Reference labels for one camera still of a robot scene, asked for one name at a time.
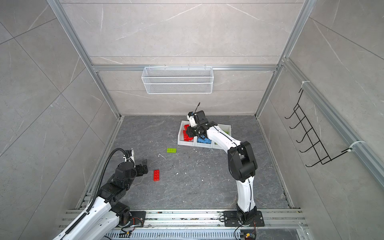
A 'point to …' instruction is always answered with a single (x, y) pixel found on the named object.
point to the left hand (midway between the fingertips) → (137, 158)
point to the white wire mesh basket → (177, 79)
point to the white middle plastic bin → (212, 145)
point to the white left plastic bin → (181, 141)
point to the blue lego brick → (205, 140)
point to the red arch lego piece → (186, 138)
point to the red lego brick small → (185, 127)
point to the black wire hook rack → (318, 148)
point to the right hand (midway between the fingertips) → (188, 130)
